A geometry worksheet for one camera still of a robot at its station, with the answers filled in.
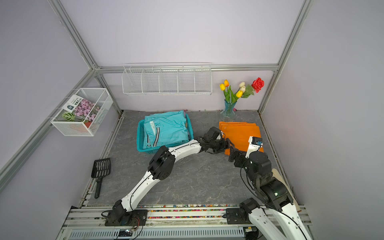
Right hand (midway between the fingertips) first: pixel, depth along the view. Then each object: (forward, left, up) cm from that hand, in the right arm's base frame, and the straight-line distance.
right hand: (239, 147), depth 69 cm
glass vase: (+39, -4, -19) cm, 44 cm away
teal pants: (+25, +42, -17) cm, 52 cm away
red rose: (+36, -15, +9) cm, 40 cm away
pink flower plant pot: (+18, +76, +7) cm, 79 cm away
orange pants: (+27, -10, -26) cm, 39 cm away
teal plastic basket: (+20, +56, -17) cm, 63 cm away
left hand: (+11, -2, -21) cm, 24 cm away
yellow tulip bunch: (+38, -9, +2) cm, 39 cm away
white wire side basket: (+11, +83, +6) cm, 84 cm away
